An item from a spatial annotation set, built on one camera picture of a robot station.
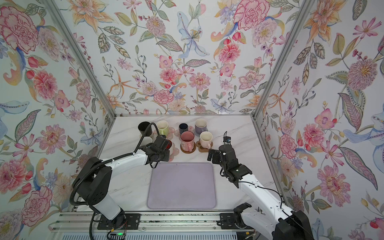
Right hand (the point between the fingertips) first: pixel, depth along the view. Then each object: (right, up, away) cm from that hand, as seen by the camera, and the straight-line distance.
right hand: (216, 150), depth 84 cm
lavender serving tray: (-19, -20, +2) cm, 28 cm away
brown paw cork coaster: (-7, -1, +17) cm, 19 cm away
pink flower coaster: (-29, +11, +27) cm, 41 cm away
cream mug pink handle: (-4, +6, +14) cm, 16 cm away
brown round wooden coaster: (-16, -3, +14) cm, 22 cm away
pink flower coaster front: (-25, -4, +17) cm, 30 cm away
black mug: (-47, +14, +17) cm, 52 cm away
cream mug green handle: (-33, +13, +17) cm, 39 cm away
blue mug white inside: (-44, +4, +14) cm, 46 cm away
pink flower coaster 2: (-15, +12, +29) cm, 35 cm away
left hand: (-28, -4, +9) cm, 30 cm away
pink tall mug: (-16, +6, +10) cm, 20 cm away
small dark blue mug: (-20, +13, +20) cm, 31 cm away
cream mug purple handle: (-7, +15, +23) cm, 28 cm away
